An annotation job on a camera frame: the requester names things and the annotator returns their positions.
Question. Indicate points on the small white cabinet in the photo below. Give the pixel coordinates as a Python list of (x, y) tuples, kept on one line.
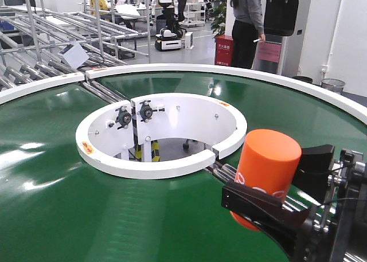
[(189, 39)]

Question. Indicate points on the white shelf cart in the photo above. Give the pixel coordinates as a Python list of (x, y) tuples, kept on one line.
[(196, 14)]

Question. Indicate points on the dark round bin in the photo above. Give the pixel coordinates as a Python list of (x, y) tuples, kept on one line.
[(302, 79)]

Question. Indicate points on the white humanoid robot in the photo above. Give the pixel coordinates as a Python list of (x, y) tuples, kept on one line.
[(167, 41)]

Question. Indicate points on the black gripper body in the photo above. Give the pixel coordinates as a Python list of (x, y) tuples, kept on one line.
[(338, 230)]

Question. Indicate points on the person's hand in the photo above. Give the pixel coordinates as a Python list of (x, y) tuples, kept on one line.
[(261, 38)]

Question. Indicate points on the red cabinet box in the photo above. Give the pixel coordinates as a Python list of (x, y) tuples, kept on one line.
[(223, 51)]

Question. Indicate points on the white box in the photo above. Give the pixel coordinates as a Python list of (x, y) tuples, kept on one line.
[(74, 55)]

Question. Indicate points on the round white conveyor green belt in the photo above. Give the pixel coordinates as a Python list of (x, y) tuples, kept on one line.
[(86, 216)]

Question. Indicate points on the steel roller flow rack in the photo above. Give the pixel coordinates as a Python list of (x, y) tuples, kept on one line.
[(43, 29)]

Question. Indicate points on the person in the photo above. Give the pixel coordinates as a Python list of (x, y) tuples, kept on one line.
[(246, 15)]

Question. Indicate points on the potted green plant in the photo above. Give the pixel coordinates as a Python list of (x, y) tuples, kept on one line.
[(219, 18)]

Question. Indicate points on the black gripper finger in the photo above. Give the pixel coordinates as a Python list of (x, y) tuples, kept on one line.
[(258, 204), (314, 170)]

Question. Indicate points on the orange capacitor cylinder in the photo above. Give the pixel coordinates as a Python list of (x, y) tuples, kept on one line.
[(266, 158)]

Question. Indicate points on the black rounded panel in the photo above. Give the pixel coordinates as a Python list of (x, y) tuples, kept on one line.
[(281, 12)]

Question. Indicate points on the grey stand pink sign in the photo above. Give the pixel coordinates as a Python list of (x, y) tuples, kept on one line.
[(269, 52)]

